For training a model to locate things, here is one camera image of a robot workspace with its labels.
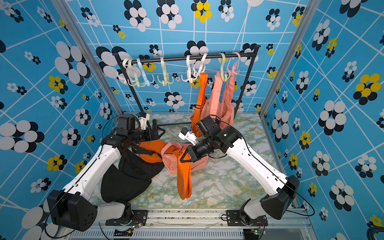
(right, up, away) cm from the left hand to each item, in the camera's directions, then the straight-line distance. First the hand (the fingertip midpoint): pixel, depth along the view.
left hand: (161, 130), depth 78 cm
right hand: (+13, -12, -15) cm, 24 cm away
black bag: (-17, -23, +11) cm, 30 cm away
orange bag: (-7, -10, +15) cm, 20 cm away
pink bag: (+3, -19, +11) cm, 22 cm away
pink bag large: (+32, +15, +4) cm, 35 cm away
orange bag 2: (+14, -17, -18) cm, 28 cm away
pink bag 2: (+39, +9, +16) cm, 43 cm away
